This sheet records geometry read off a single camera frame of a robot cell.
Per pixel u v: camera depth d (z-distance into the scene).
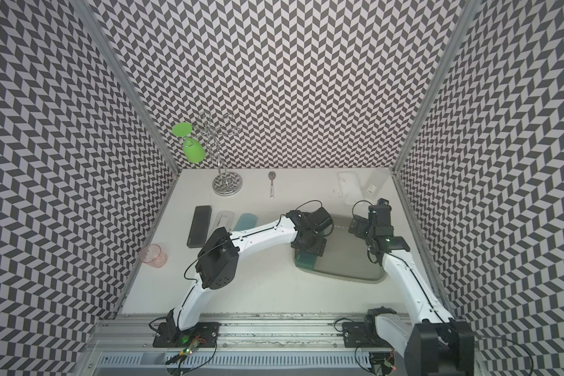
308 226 0.66
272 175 1.16
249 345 0.72
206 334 0.72
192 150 0.98
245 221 0.99
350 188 1.09
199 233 0.94
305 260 0.81
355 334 0.73
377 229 0.62
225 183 1.34
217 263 0.52
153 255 0.88
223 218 0.99
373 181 1.12
